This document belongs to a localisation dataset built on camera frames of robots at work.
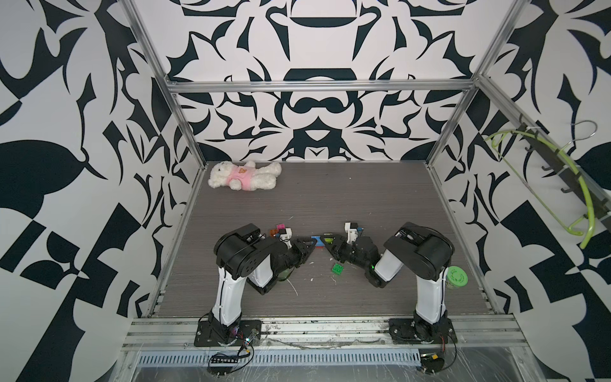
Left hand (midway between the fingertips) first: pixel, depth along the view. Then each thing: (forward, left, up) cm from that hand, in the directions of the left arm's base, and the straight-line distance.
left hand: (316, 239), depth 90 cm
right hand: (0, -2, +1) cm, 2 cm away
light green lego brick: (-1, -4, +1) cm, 5 cm away
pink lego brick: (+8, +14, -3) cm, 16 cm away
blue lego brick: (-1, -1, 0) cm, 1 cm away
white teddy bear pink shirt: (+28, +28, +5) cm, 40 cm away
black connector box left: (-37, +29, -4) cm, 48 cm away
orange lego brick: (+5, +17, -2) cm, 17 cm away
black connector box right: (-38, -32, -6) cm, 50 cm away
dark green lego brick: (-10, -7, -2) cm, 13 cm away
